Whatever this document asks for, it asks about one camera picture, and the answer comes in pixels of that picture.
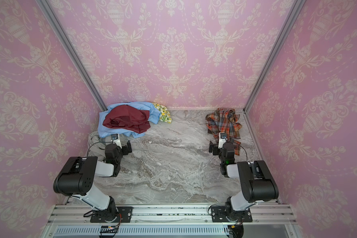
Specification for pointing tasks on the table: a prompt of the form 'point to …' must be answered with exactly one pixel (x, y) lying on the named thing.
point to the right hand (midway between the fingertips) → (219, 140)
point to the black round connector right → (237, 230)
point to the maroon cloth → (126, 117)
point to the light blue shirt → (104, 131)
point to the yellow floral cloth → (165, 115)
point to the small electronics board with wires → (108, 229)
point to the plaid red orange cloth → (224, 120)
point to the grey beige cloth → (96, 145)
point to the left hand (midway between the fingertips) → (122, 141)
